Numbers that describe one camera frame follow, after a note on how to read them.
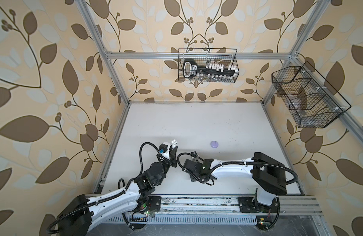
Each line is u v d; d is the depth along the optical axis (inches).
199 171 24.4
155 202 29.1
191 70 33.0
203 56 35.7
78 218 16.8
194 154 30.3
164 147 25.2
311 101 28.9
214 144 37.8
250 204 29.0
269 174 17.9
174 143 30.4
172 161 26.7
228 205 29.7
